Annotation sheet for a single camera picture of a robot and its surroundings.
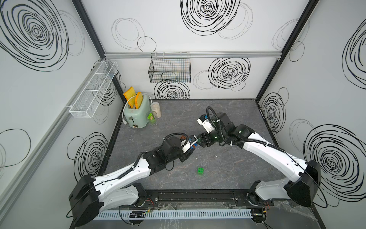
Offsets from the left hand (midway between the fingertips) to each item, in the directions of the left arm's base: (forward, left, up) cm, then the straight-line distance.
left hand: (190, 144), depth 76 cm
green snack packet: (+27, +28, -11) cm, 40 cm away
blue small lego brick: (-5, -2, +9) cm, 11 cm away
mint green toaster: (+22, +35, -7) cm, 42 cm away
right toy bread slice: (+31, +35, +2) cm, 46 cm away
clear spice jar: (+32, +25, -7) cm, 42 cm away
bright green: (-9, -6, -14) cm, 18 cm away
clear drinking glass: (+29, +26, -13) cm, 41 cm away
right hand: (+1, -4, +4) cm, 6 cm away
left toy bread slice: (+36, +42, +4) cm, 55 cm away
